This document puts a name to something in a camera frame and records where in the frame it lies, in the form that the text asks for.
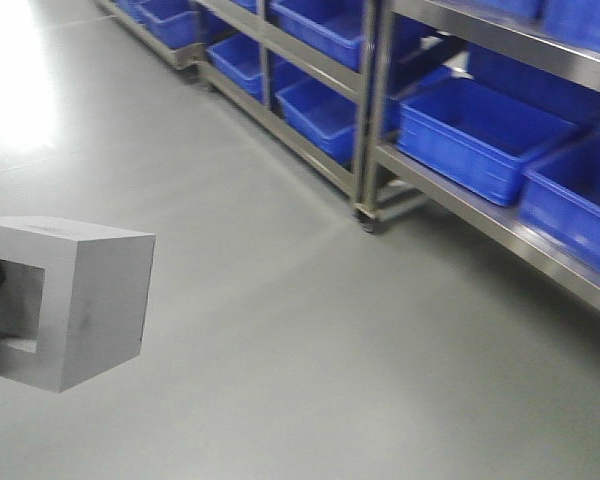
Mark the grey block with square hole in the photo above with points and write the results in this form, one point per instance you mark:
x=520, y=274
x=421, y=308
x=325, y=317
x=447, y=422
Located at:
x=105, y=300

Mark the row of blue bins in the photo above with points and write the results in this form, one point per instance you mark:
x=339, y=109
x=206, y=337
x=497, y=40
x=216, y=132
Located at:
x=175, y=27
x=470, y=135
x=320, y=120

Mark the steel rack on castors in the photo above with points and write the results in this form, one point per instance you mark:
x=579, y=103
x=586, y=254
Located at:
x=180, y=60
x=375, y=100
x=305, y=150

